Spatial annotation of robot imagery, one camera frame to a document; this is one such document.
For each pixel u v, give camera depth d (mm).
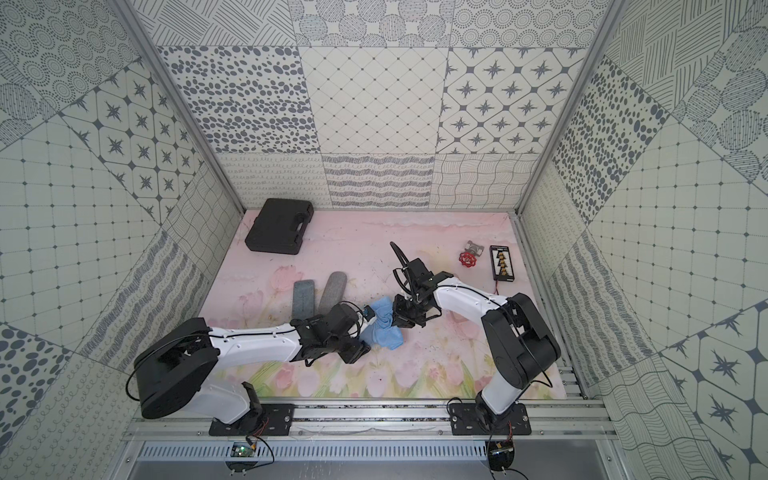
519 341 458
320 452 701
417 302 675
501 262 1041
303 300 927
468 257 1020
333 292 936
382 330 838
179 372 433
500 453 727
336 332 682
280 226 1099
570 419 764
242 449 715
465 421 733
